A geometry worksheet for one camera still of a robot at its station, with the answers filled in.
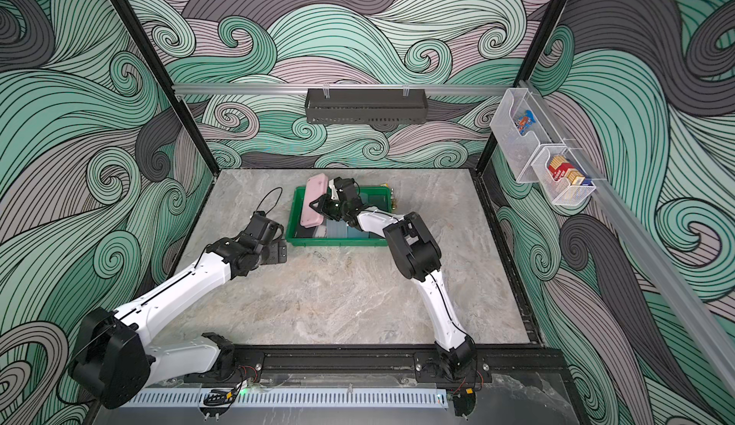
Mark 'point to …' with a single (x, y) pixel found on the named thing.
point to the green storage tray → (296, 235)
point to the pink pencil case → (316, 188)
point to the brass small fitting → (395, 202)
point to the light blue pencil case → (340, 229)
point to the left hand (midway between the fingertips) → (268, 246)
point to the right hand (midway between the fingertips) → (313, 204)
